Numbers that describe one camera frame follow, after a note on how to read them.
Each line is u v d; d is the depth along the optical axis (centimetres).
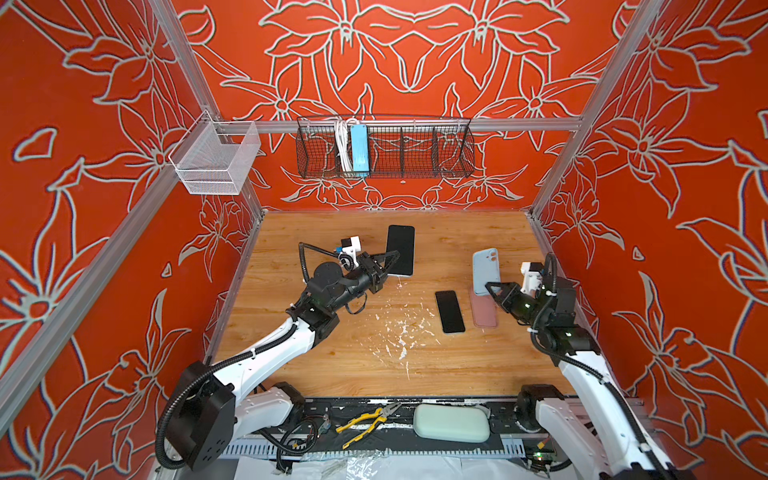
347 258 67
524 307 66
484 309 92
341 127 87
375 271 62
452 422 71
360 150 90
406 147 97
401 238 71
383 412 73
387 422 73
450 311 93
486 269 83
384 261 68
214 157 93
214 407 40
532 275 71
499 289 74
